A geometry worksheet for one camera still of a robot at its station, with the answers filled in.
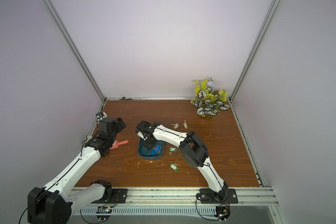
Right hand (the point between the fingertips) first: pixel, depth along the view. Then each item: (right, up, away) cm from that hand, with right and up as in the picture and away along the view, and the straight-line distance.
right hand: (148, 140), depth 91 cm
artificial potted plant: (+39, +25, -3) cm, 47 cm away
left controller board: (-21, -35, -19) cm, 44 cm away
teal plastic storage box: (-1, -6, -7) cm, 9 cm away
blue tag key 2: (+6, -7, -1) cm, 9 cm away
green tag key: (+16, -6, 0) cm, 17 cm away
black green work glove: (-44, +1, +7) cm, 45 cm away
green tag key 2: (+17, -15, -7) cm, 24 cm away
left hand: (-17, +14, -9) cm, 24 cm away
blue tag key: (+3, -7, -1) cm, 8 cm away
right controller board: (+42, -33, -20) cm, 57 cm away
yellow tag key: (+19, +9, +13) cm, 24 cm away
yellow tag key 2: (+26, +9, +13) cm, 30 cm away
